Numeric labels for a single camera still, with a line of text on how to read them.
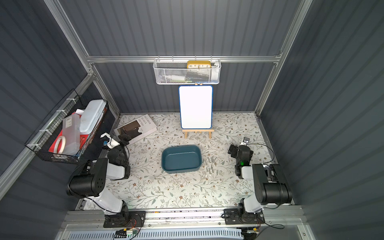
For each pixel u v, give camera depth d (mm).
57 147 664
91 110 766
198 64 871
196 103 908
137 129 1063
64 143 627
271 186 457
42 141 610
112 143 732
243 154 709
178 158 936
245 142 810
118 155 689
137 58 1661
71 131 689
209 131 1035
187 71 896
